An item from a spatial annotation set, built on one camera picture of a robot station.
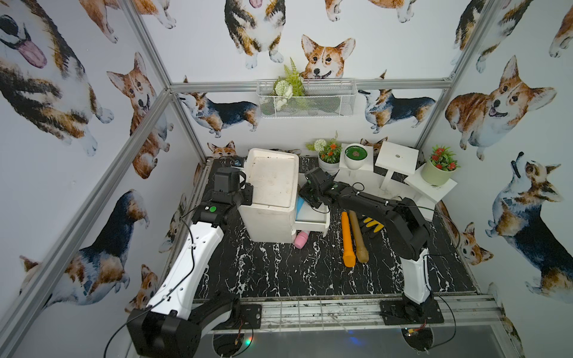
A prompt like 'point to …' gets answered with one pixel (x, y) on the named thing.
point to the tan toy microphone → (362, 253)
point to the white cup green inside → (355, 156)
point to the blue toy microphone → (300, 203)
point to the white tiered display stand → (389, 176)
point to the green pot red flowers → (436, 171)
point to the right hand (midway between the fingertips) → (294, 194)
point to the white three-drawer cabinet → (277, 209)
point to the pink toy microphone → (301, 239)
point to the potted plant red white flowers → (329, 154)
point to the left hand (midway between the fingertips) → (246, 181)
